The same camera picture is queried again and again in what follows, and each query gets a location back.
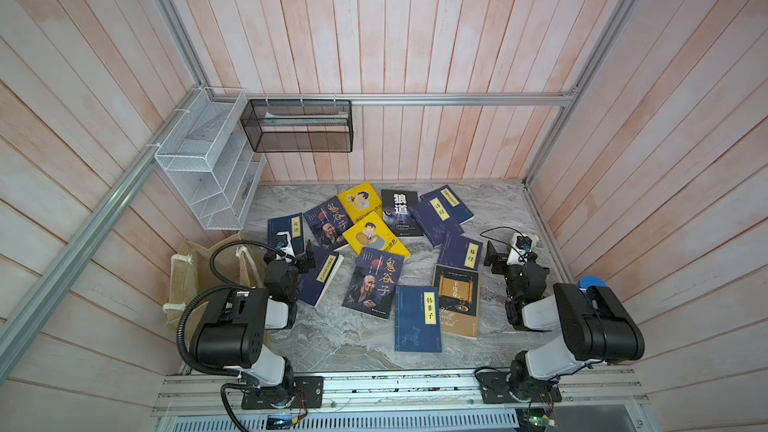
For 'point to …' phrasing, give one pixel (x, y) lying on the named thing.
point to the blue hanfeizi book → (417, 319)
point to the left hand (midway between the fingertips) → (296, 244)
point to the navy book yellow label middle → (436, 219)
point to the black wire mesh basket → (300, 125)
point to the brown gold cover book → (459, 300)
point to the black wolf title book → (396, 211)
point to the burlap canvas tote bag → (223, 262)
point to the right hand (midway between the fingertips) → (505, 240)
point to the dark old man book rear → (326, 224)
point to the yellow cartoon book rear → (361, 201)
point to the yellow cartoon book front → (372, 233)
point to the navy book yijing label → (460, 252)
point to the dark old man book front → (373, 281)
